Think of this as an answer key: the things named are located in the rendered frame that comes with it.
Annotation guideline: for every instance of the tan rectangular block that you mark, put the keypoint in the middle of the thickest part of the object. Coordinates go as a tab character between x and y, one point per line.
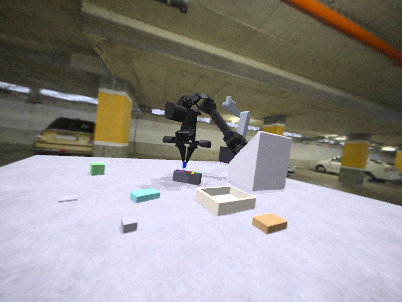
269	223

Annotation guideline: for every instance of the cream shallow square tray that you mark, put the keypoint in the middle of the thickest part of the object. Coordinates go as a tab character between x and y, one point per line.
225	200

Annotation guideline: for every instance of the small green block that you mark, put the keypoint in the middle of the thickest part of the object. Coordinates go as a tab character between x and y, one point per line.
97	169

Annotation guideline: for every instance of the light blue rectangular block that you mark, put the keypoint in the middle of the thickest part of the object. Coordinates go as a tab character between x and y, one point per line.
144	195

